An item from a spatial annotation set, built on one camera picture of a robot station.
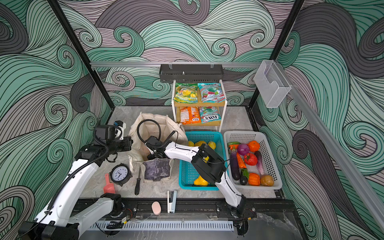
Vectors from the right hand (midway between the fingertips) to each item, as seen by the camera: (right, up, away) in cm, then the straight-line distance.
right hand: (153, 159), depth 89 cm
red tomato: (+57, +2, -6) cm, 57 cm away
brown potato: (+62, -7, -14) cm, 64 cm away
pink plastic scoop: (-22, -13, -9) cm, 27 cm away
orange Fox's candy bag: (+22, +27, +3) cm, 35 cm away
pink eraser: (+5, -20, -16) cm, 26 cm away
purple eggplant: (+48, -2, -4) cm, 48 cm away
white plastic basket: (+67, -1, -7) cm, 67 cm away
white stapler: (+13, -17, -15) cm, 25 cm away
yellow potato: (+28, +9, +4) cm, 30 cm away
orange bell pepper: (+57, -8, -11) cm, 58 cm away
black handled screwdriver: (-7, -11, -8) cm, 15 cm away
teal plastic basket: (+21, -7, -3) cm, 22 cm away
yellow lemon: (+36, +9, +3) cm, 37 cm away
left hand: (-8, +14, -13) cm, 20 cm away
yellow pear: (+28, -9, -11) cm, 31 cm away
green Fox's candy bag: (+35, +28, +3) cm, 45 cm away
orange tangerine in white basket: (+62, +8, +1) cm, 63 cm away
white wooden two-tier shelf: (+15, +31, -11) cm, 36 cm away
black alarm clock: (-17, -7, -6) cm, 20 cm away
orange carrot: (+51, -1, -7) cm, 52 cm away
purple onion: (+55, +6, +1) cm, 55 cm away
